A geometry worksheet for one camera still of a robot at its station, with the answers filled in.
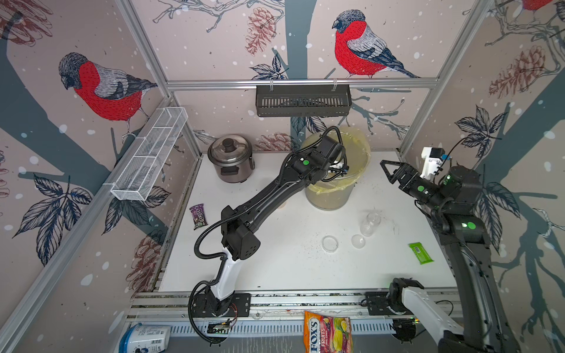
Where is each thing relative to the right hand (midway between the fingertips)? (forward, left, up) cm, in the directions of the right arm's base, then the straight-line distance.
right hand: (388, 164), depth 65 cm
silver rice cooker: (+22, +58, -21) cm, 65 cm away
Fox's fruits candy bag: (-40, +18, -34) cm, 56 cm away
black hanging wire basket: (+49, +26, -8) cm, 55 cm away
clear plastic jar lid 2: (-10, +14, -38) cm, 42 cm away
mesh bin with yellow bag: (+6, +11, -24) cm, 27 cm away
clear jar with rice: (-5, -1, -30) cm, 31 cm away
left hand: (+13, +21, -5) cm, 25 cm away
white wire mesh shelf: (-4, +82, -6) cm, 82 cm away
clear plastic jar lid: (-9, +2, -38) cm, 39 cm away
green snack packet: (-13, -21, -36) cm, 44 cm away
